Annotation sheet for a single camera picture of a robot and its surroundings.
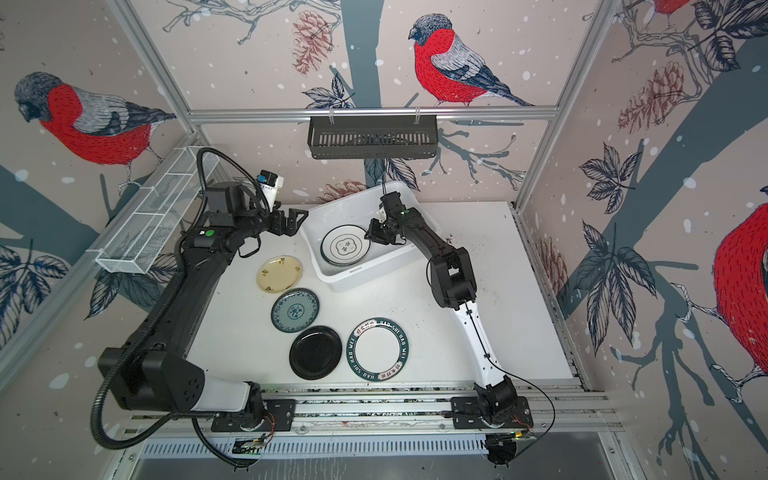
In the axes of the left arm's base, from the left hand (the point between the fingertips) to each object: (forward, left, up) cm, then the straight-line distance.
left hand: (289, 205), depth 76 cm
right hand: (+11, -18, -28) cm, 35 cm away
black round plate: (-26, -4, -35) cm, 44 cm away
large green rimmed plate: (-26, -22, -32) cm, 47 cm away
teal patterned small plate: (-14, +4, -33) cm, 36 cm away
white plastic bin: (-5, -24, -19) cm, 31 cm away
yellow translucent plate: (0, +12, -33) cm, 35 cm away
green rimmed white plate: (+6, -10, -31) cm, 33 cm away
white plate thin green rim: (+11, -9, -31) cm, 34 cm away
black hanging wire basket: (+40, -20, -5) cm, 45 cm away
